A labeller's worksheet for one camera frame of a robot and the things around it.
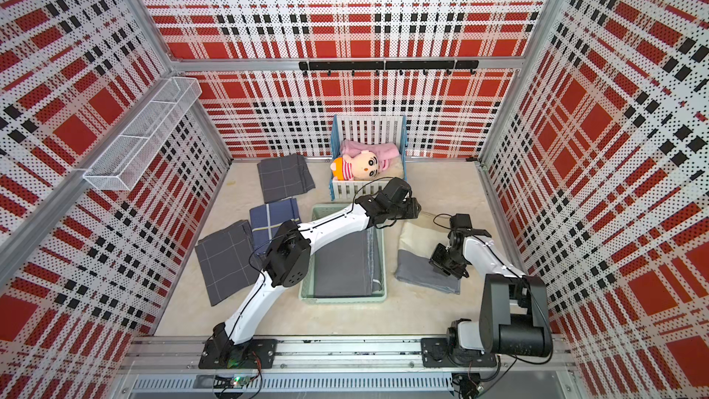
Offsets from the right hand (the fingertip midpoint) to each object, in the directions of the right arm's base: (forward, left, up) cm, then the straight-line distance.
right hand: (438, 266), depth 87 cm
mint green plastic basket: (-8, +41, -2) cm, 42 cm away
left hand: (+17, +4, +8) cm, 20 cm away
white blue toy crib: (+55, +17, +11) cm, 58 cm away
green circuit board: (-30, +56, -1) cm, 64 cm away
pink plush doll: (+35, +24, +13) cm, 45 cm away
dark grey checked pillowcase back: (+41, +58, -2) cm, 71 cm away
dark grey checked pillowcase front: (+3, +70, -2) cm, 70 cm away
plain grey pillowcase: (0, +28, -1) cm, 28 cm away
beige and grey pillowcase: (+10, +6, -3) cm, 12 cm away
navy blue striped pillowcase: (+19, +60, -2) cm, 63 cm away
